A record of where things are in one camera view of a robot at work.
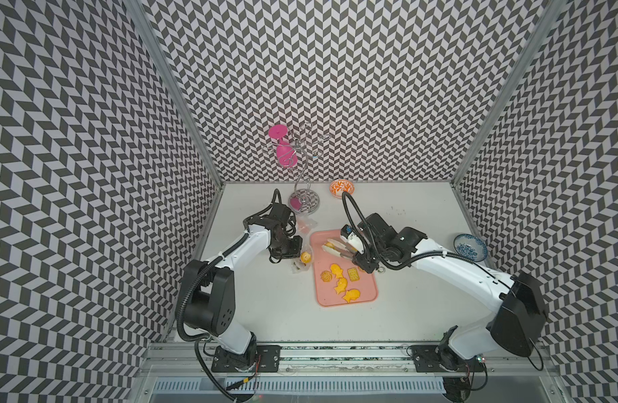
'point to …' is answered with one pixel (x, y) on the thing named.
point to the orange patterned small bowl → (338, 186)
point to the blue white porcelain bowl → (470, 247)
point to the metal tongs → (339, 248)
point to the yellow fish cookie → (341, 285)
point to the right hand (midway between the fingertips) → (360, 260)
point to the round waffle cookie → (326, 276)
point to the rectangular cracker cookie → (353, 274)
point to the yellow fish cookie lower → (352, 294)
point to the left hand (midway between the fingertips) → (299, 256)
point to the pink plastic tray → (322, 260)
